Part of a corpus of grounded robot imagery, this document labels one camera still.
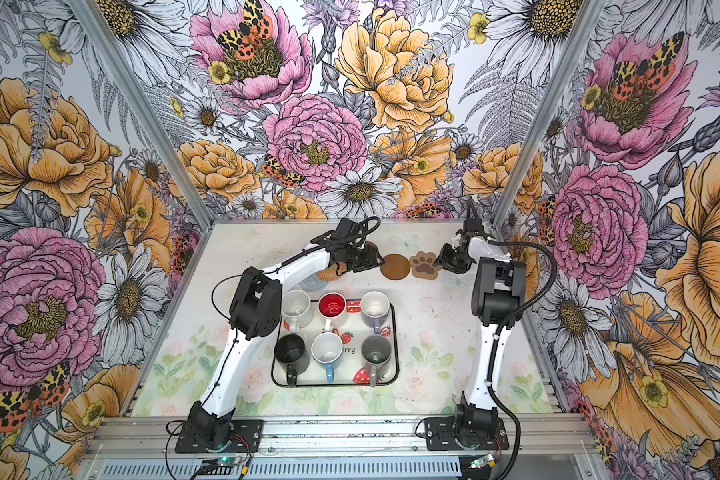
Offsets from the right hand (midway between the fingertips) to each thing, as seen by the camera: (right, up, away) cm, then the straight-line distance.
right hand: (441, 268), depth 106 cm
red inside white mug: (-37, -11, -12) cm, 40 cm away
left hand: (-22, 0, -6) cm, 23 cm away
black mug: (-46, -23, -22) cm, 56 cm away
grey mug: (-23, -23, -21) cm, 38 cm away
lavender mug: (-23, -12, -10) cm, 28 cm away
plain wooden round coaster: (-15, 0, +2) cm, 16 cm away
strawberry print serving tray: (-31, -21, -16) cm, 41 cm away
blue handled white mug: (-37, -22, -20) cm, 48 cm away
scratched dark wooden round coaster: (-24, +7, -13) cm, 28 cm away
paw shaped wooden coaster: (-6, 0, +3) cm, 6 cm away
